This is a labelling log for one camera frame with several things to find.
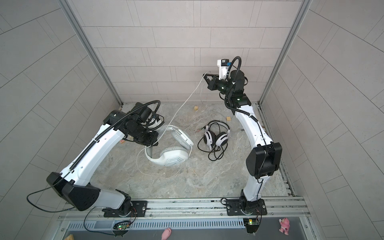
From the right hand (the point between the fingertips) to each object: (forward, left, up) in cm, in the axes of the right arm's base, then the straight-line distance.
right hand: (203, 75), depth 72 cm
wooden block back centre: (+17, +4, -40) cm, 44 cm away
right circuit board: (-56, -18, -44) cm, 73 cm away
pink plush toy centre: (-57, +21, -41) cm, 73 cm away
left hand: (-24, +22, -19) cm, 38 cm away
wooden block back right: (+6, -19, -41) cm, 46 cm away
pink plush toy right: (-58, -32, -41) cm, 78 cm away
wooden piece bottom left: (-56, +62, -39) cm, 92 cm away
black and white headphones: (-15, -6, -34) cm, 37 cm away
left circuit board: (-53, +40, -38) cm, 77 cm away
